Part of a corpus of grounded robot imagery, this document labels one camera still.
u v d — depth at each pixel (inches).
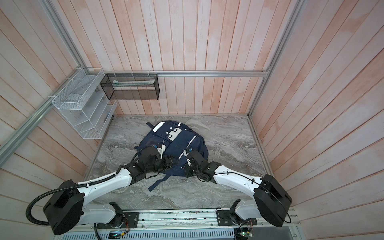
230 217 25.8
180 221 28.9
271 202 16.0
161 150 30.2
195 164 25.3
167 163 28.1
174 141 36.2
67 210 15.8
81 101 27.3
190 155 24.6
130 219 28.8
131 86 40.0
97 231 27.3
